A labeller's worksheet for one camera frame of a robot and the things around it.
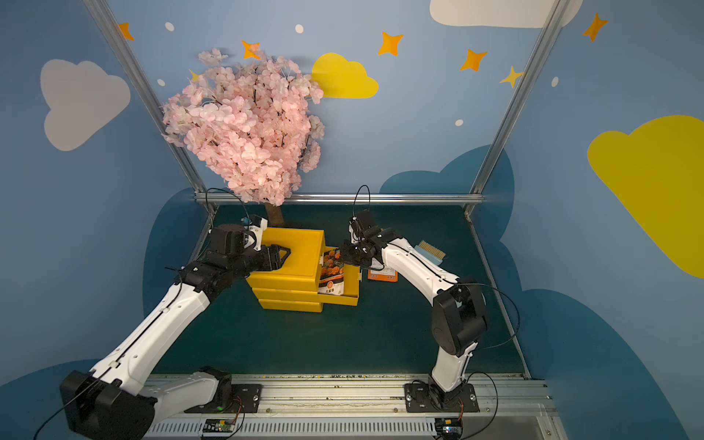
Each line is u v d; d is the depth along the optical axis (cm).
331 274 88
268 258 68
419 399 74
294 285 79
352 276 92
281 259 72
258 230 69
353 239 78
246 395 75
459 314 47
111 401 37
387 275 99
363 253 73
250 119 60
